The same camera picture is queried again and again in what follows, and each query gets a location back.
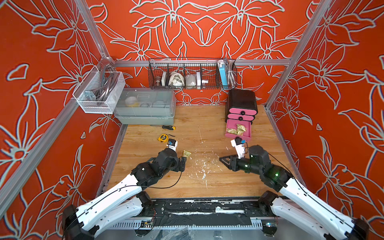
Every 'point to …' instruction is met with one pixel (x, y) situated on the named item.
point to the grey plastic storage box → (149, 106)
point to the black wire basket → (192, 73)
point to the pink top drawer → (243, 111)
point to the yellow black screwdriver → (168, 127)
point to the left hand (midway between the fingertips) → (179, 155)
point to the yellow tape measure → (163, 138)
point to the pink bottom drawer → (232, 123)
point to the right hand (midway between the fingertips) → (219, 160)
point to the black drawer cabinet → (241, 104)
